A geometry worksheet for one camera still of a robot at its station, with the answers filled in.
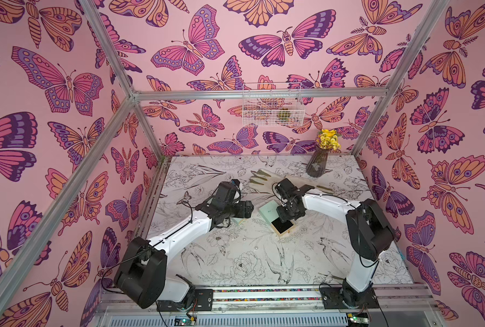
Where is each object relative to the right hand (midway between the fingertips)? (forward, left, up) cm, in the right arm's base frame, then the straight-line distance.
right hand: (286, 214), depth 94 cm
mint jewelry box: (0, +8, +1) cm, 8 cm away
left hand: (-1, +17, +10) cm, 20 cm away
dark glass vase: (+27, -18, +7) cm, 33 cm away
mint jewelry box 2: (-4, +22, 0) cm, 23 cm away
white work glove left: (+22, +9, -2) cm, 24 cm away
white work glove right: (+15, -22, -2) cm, 27 cm away
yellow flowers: (+26, -18, +22) cm, 39 cm away
